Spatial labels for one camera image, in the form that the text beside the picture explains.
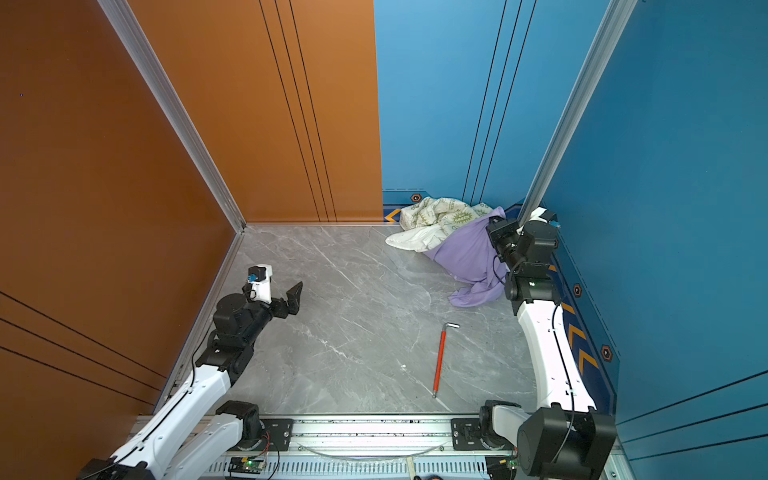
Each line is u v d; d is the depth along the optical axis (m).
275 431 0.74
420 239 1.08
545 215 0.65
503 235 0.65
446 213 1.10
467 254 0.88
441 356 0.86
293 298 0.73
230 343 0.61
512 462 0.69
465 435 0.72
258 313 0.67
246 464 0.71
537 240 0.52
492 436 0.64
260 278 0.67
